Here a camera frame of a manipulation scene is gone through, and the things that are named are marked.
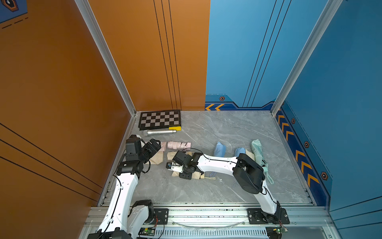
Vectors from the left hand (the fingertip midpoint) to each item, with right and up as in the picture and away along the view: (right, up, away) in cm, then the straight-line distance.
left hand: (157, 143), depth 81 cm
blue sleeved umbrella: (+49, -6, +13) cm, 51 cm away
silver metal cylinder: (-12, +5, +23) cm, 26 cm away
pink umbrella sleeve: (0, -4, +16) cm, 17 cm away
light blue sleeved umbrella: (+37, -6, +14) cm, 40 cm away
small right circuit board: (+61, -40, -11) cm, 73 cm away
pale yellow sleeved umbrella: (+22, -18, +2) cm, 29 cm away
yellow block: (+8, +7, +28) cm, 30 cm away
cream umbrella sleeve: (-3, -11, +11) cm, 16 cm away
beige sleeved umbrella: (+55, -9, +12) cm, 57 cm away
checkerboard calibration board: (-6, +14, +31) cm, 34 cm away
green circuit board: (-2, -42, -9) cm, 43 cm away
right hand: (+14, -17, +8) cm, 24 cm away
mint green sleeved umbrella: (+60, -5, +13) cm, 62 cm away
